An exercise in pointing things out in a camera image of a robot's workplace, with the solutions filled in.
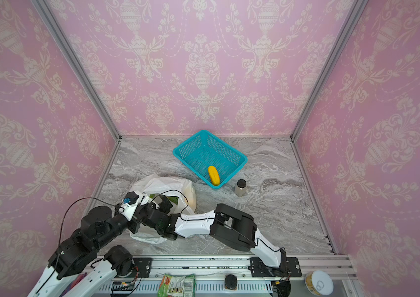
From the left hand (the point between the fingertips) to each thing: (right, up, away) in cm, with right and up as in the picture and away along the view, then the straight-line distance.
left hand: (147, 205), depth 68 cm
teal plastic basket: (+20, +22, +45) cm, 54 cm away
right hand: (-4, -3, +16) cm, 17 cm away
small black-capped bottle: (+37, +3, +21) cm, 43 cm away
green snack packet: (+11, -31, +1) cm, 32 cm away
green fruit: (+5, -2, +21) cm, 22 cm away
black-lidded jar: (+31, -30, +3) cm, 43 cm away
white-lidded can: (+62, -27, -2) cm, 68 cm away
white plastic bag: (0, +6, +11) cm, 13 cm away
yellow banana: (+25, +8, +29) cm, 39 cm away
